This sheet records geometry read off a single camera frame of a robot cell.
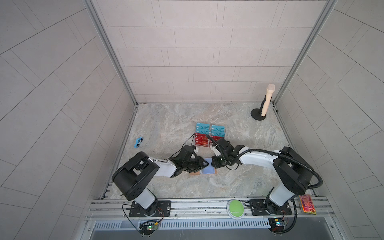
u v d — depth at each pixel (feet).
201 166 2.44
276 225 2.23
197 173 2.66
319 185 1.40
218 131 2.99
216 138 2.98
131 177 1.47
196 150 2.73
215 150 2.37
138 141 3.01
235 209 2.29
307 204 2.33
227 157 2.18
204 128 2.99
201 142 3.01
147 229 2.13
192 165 2.46
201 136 3.03
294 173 1.46
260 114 3.27
